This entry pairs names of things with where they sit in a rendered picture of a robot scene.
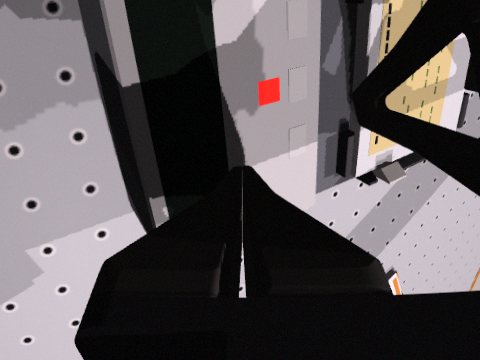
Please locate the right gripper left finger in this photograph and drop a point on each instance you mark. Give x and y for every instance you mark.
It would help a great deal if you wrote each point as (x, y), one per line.
(191, 252)

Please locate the grey perforated base plate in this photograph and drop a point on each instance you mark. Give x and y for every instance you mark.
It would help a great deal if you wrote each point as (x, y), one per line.
(64, 208)

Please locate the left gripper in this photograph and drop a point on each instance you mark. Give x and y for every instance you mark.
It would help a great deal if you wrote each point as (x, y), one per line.
(436, 25)

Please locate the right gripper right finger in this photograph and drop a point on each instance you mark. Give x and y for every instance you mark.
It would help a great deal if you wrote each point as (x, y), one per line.
(296, 255)

